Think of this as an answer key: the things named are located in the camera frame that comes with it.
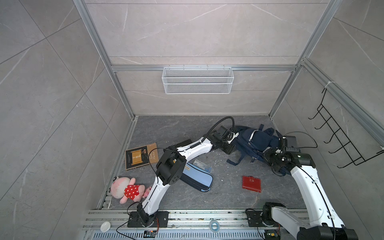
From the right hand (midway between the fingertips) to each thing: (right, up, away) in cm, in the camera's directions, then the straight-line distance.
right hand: (262, 154), depth 79 cm
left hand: (-12, +4, +11) cm, 17 cm away
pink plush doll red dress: (-74, -18, -1) cm, 76 cm away
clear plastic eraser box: (-32, -10, +13) cm, 35 cm away
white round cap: (-80, -34, -7) cm, 88 cm away
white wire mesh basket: (-35, +47, +22) cm, 62 cm away
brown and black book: (-71, -4, +16) cm, 73 cm away
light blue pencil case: (-35, -14, +5) cm, 38 cm away
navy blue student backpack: (-2, +6, +9) cm, 11 cm away
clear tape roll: (-28, -35, -8) cm, 46 cm away
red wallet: (-3, -18, +7) cm, 20 cm away
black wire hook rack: (+29, +5, -15) cm, 33 cm away
